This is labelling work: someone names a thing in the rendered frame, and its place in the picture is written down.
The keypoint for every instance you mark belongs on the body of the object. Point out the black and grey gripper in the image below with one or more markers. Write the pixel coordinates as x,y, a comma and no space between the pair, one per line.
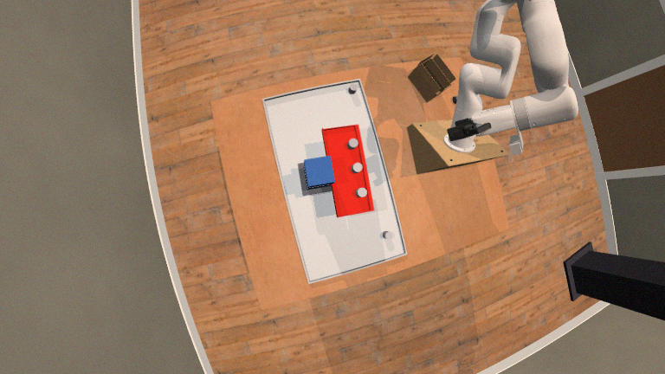
493,120

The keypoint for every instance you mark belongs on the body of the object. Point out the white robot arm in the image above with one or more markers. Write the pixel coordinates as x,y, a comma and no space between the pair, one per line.
555,101

